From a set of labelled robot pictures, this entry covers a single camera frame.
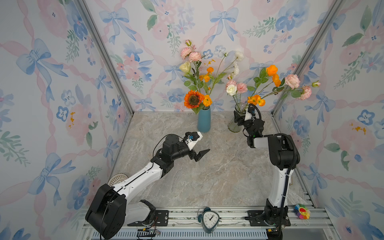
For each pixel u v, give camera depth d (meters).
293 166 0.57
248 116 0.89
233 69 0.85
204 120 1.00
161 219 0.74
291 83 0.72
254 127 0.83
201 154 0.67
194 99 0.72
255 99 0.73
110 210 0.40
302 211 0.75
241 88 0.90
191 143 0.66
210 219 0.70
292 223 0.73
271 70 0.86
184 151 0.67
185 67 0.83
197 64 0.84
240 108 0.97
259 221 0.73
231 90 0.72
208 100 0.72
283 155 0.58
